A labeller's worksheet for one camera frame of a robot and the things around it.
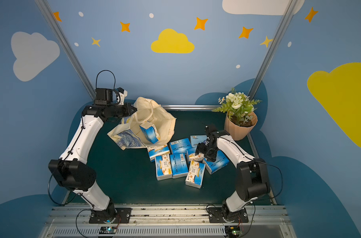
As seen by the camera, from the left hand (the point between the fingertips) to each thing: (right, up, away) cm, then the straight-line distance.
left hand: (138, 107), depth 80 cm
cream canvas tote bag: (-6, -16, +5) cm, 18 cm away
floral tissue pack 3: (+13, -34, +4) cm, 37 cm away
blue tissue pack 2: (+23, -23, +13) cm, 35 cm away
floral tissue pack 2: (+35, -29, +8) cm, 46 cm away
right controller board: (+49, -62, -9) cm, 79 cm away
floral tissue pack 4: (+32, -38, +2) cm, 49 cm away
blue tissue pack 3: (+22, -34, +6) cm, 41 cm away
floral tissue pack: (+9, -26, +11) cm, 30 cm away
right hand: (+37, -28, +8) cm, 46 cm away
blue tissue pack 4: (+48, -31, +8) cm, 58 cm away
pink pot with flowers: (+62, -4, +14) cm, 64 cm away
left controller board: (-12, -61, -10) cm, 63 cm away
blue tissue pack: (+4, -14, +12) cm, 19 cm away
